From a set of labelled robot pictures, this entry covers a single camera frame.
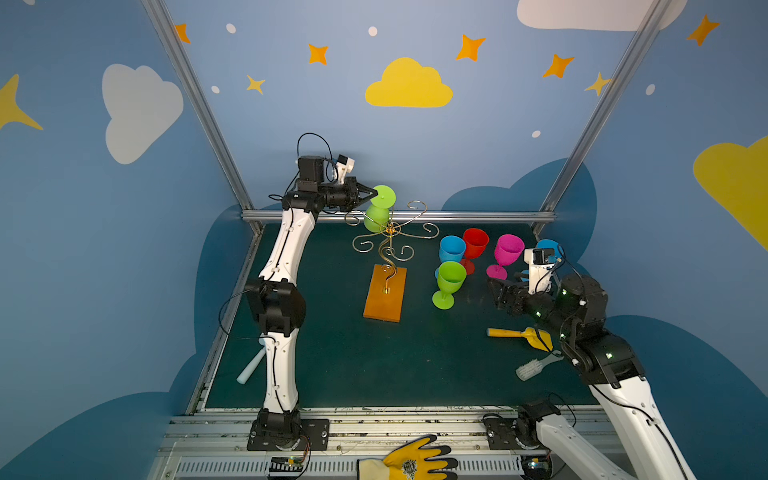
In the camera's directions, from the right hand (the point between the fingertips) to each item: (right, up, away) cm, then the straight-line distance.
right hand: (507, 274), depth 68 cm
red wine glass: (+2, +9, +28) cm, 30 cm away
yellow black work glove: (-22, -44, +1) cm, 49 cm away
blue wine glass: (+28, +5, +28) cm, 40 cm away
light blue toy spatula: (-67, -29, +14) cm, 75 cm away
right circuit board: (+10, -49, +6) cm, 50 cm away
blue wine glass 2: (-6, +6, +30) cm, 32 cm away
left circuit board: (-53, -48, +5) cm, 72 cm away
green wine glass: (-31, +17, +21) cm, 41 cm away
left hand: (-31, +23, +15) cm, 42 cm away
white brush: (+15, -28, +16) cm, 35 cm away
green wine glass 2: (-8, -3, +24) cm, 25 cm away
